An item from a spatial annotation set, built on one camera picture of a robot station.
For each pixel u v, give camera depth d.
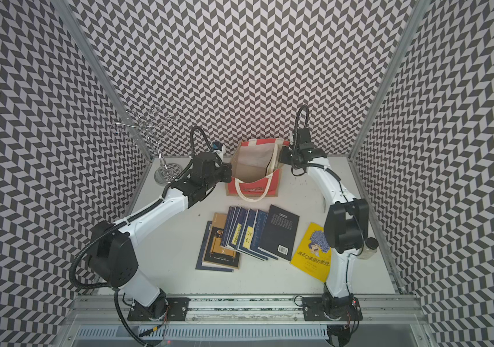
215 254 0.81
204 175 0.63
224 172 0.74
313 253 0.85
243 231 0.85
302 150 0.69
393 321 0.73
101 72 0.87
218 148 0.73
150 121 1.06
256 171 1.08
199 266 0.81
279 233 0.89
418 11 0.67
